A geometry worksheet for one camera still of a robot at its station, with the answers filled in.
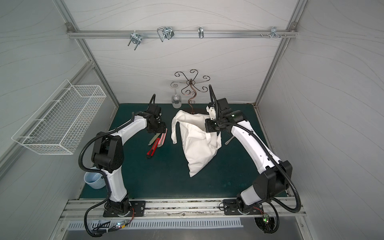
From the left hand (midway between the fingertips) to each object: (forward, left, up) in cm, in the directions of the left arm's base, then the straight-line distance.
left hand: (162, 130), depth 96 cm
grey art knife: (-2, -45, -7) cm, 45 cm away
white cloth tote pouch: (-14, -24, +5) cm, 28 cm away
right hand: (-7, -28, +15) cm, 33 cm away
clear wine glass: (+15, -9, +14) cm, 22 cm away
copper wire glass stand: (+13, -17, +24) cm, 32 cm away
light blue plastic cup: (-30, +34, -8) cm, 46 cm away
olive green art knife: (-3, +6, -6) cm, 9 cm away
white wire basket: (-15, +41, +24) cm, 50 cm away
